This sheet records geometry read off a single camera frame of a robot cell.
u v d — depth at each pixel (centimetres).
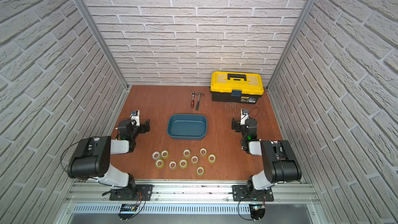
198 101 110
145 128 87
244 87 98
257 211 71
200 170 81
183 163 83
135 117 82
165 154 86
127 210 71
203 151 87
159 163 83
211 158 84
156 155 85
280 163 44
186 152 86
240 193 74
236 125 85
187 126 97
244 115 79
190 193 76
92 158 46
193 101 110
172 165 82
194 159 84
